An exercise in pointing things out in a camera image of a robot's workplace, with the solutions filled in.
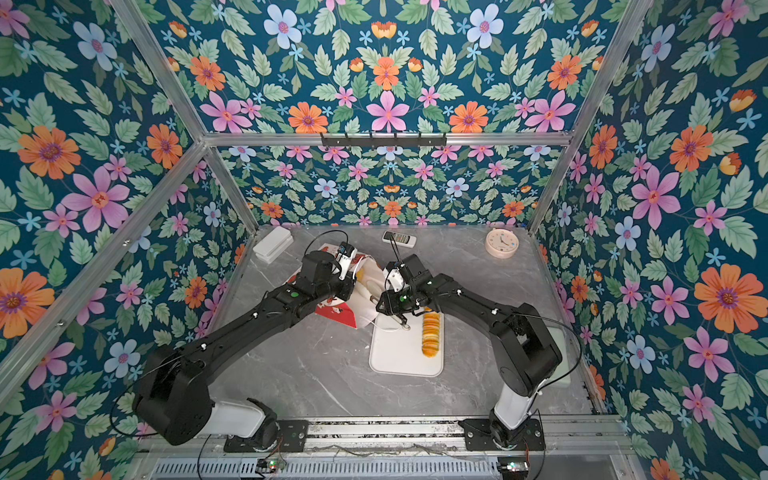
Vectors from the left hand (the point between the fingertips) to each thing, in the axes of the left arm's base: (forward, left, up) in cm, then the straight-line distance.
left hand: (357, 266), depth 83 cm
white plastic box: (+24, +34, -17) cm, 45 cm away
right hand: (-7, -6, -10) cm, 13 cm away
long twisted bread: (-13, -20, -19) cm, 31 cm away
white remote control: (+27, -14, -19) cm, 36 cm away
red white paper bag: (-6, +1, -14) cm, 15 cm away
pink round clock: (+21, -51, -18) cm, 58 cm away
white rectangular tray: (-17, -10, -20) cm, 28 cm away
